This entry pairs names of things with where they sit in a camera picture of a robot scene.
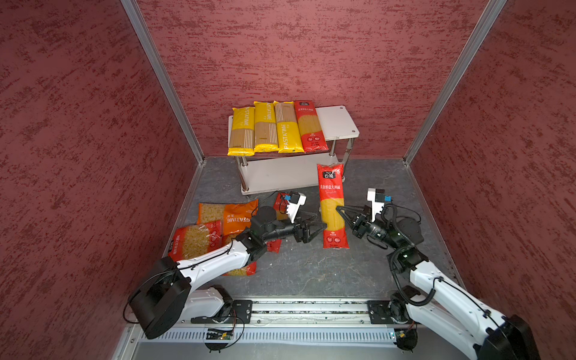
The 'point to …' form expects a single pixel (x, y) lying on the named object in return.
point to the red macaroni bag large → (249, 270)
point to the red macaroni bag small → (193, 241)
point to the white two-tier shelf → (340, 125)
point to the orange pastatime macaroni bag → (234, 217)
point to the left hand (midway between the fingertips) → (321, 225)
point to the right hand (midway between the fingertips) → (334, 213)
